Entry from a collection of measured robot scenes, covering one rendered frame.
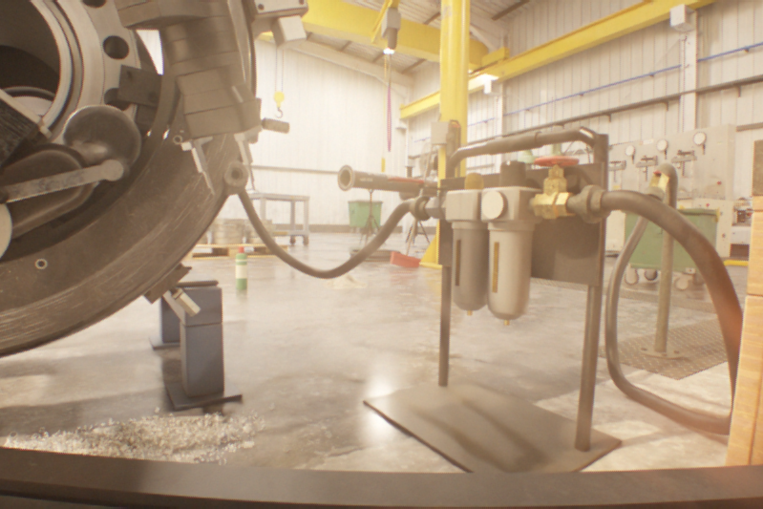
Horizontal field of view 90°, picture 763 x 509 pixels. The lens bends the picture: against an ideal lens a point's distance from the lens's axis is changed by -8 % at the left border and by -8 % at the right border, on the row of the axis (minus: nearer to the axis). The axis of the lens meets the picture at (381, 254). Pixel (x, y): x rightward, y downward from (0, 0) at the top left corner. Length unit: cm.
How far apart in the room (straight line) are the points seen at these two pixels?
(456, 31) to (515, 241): 370
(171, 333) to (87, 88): 90
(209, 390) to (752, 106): 1106
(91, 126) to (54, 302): 22
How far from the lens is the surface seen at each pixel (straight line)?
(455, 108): 410
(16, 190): 58
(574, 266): 76
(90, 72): 74
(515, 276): 75
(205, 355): 99
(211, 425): 90
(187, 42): 47
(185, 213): 59
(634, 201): 66
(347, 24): 1331
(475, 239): 81
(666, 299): 152
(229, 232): 479
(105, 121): 64
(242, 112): 47
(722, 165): 651
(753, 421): 47
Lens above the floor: 39
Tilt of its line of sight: 4 degrees down
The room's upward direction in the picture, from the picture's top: 1 degrees clockwise
